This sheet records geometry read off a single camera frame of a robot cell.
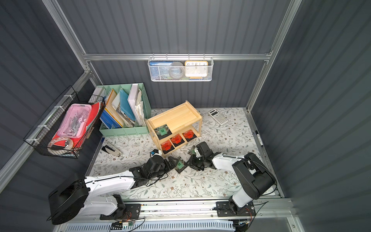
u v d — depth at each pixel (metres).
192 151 0.96
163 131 0.81
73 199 0.41
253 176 0.45
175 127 0.83
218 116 1.15
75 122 0.72
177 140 0.99
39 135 0.61
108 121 0.96
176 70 0.91
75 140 0.69
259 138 1.07
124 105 0.93
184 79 0.90
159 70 0.84
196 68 0.88
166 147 0.95
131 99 0.91
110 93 0.96
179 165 0.89
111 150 0.94
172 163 0.75
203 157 0.71
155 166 0.64
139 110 0.89
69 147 0.66
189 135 1.02
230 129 1.08
